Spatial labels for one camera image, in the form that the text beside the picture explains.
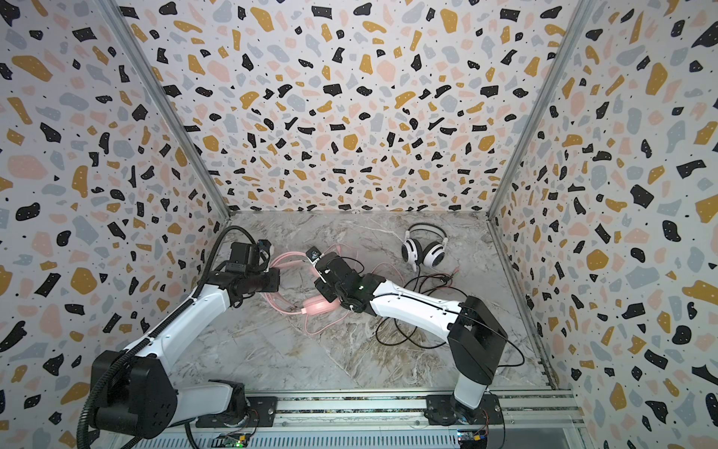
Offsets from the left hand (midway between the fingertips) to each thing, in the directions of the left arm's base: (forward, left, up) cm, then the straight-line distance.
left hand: (275, 272), depth 85 cm
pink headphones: (-12, -13, +1) cm, 18 cm away
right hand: (-3, -15, +5) cm, 16 cm away
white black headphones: (+12, -45, -7) cm, 47 cm away
